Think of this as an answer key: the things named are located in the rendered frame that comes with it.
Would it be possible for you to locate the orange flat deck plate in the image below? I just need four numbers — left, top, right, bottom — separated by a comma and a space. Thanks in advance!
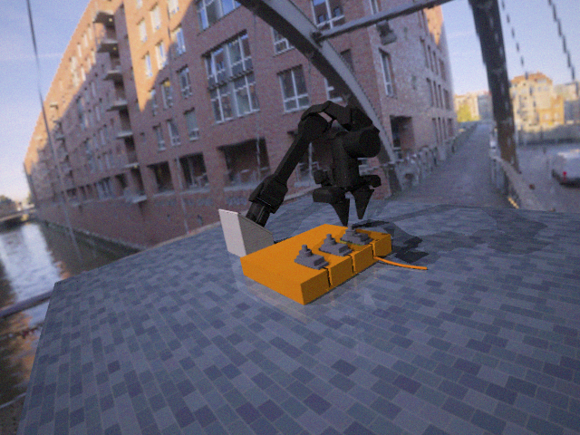
240, 224, 392, 305

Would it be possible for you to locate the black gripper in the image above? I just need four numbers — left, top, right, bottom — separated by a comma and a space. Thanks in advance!
313, 158, 381, 227

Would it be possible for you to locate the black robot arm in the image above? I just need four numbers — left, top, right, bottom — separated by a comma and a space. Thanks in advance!
246, 101, 381, 227

